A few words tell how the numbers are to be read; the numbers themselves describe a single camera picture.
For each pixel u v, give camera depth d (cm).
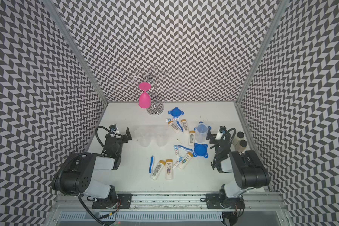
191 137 96
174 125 102
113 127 76
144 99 91
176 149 91
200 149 93
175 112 112
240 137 85
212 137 80
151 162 86
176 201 74
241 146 85
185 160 85
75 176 44
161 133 88
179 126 103
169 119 105
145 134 87
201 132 89
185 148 93
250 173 44
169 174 80
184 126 102
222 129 74
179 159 87
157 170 81
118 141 70
